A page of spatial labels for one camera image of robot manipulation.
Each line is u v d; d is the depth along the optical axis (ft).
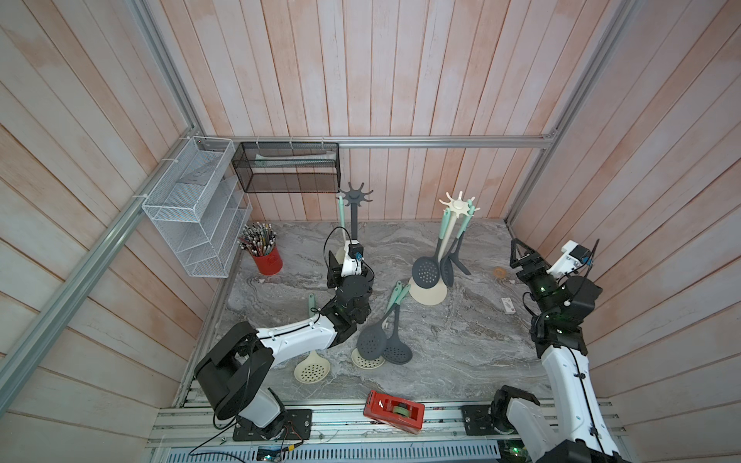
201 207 2.30
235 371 1.41
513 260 2.16
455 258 2.76
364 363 2.66
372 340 2.71
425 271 2.93
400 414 2.28
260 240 3.02
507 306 3.12
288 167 3.41
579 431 1.35
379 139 3.16
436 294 3.25
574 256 2.00
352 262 2.17
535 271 2.08
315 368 2.68
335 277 2.28
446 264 2.76
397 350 2.81
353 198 2.36
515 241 2.25
